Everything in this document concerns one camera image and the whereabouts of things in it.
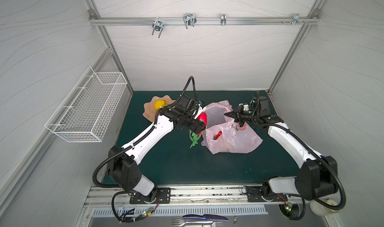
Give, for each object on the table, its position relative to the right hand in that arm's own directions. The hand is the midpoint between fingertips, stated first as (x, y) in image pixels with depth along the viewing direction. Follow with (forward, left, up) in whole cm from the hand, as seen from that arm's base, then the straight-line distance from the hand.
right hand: (225, 109), depth 78 cm
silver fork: (-48, +21, -23) cm, 57 cm away
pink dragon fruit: (-5, +12, 0) cm, 13 cm away
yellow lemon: (+17, +44, -17) cm, 50 cm away
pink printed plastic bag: (-12, +1, -5) cm, 13 cm away
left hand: (-4, +13, -4) cm, 15 cm away
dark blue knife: (-45, +9, -25) cm, 52 cm away
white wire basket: (-12, +67, +8) cm, 68 cm away
